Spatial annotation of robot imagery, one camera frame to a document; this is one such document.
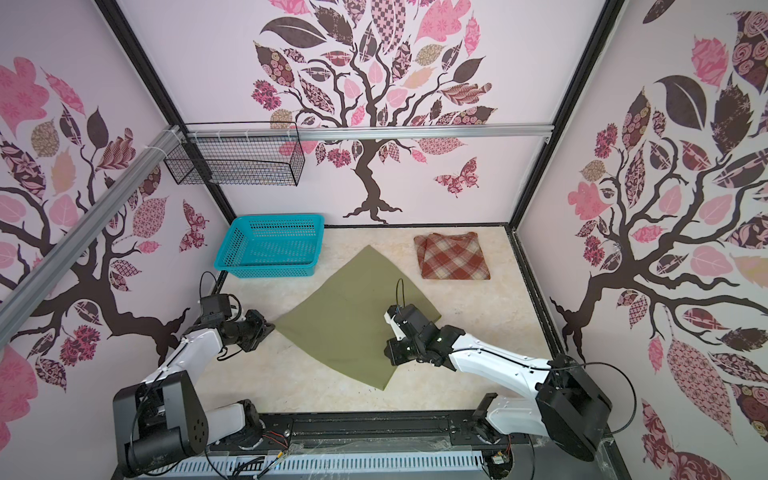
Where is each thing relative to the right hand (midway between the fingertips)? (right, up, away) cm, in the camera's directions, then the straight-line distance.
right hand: (385, 349), depth 81 cm
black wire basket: (-63, +65, +41) cm, 100 cm away
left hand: (-33, +4, +7) cm, 34 cm away
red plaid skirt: (+24, +25, +26) cm, 44 cm away
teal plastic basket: (-45, +29, +33) cm, 63 cm away
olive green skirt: (-14, +7, +13) cm, 20 cm away
